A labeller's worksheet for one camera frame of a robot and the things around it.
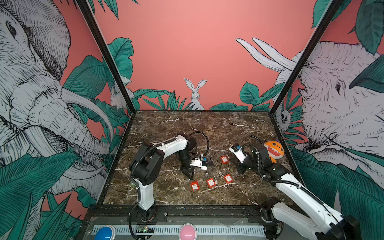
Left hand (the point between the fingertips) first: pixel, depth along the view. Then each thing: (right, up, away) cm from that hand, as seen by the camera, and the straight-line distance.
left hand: (190, 175), depth 81 cm
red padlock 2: (+3, -5, -1) cm, 6 cm away
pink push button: (-1, -22, -12) cm, 25 cm away
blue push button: (-38, -22, -14) cm, 46 cm away
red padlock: (+21, +6, +10) cm, 24 cm away
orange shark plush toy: (+51, +13, +8) cm, 53 cm away
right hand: (+21, +10, -3) cm, 24 cm away
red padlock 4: (+22, -4, +5) cm, 23 cm away
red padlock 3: (+12, -5, +3) cm, 13 cm away
